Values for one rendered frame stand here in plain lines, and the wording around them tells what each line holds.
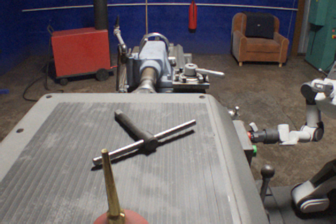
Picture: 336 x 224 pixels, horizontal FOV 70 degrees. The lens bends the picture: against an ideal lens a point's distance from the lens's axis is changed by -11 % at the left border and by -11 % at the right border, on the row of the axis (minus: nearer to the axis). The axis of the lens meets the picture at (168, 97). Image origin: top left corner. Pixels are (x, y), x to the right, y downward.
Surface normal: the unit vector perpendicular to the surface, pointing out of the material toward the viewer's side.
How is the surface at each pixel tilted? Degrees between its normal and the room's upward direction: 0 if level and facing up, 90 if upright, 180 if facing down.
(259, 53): 90
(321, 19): 90
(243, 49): 90
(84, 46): 90
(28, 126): 0
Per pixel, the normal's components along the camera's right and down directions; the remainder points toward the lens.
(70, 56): 0.33, 0.42
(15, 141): 0.00, -0.90
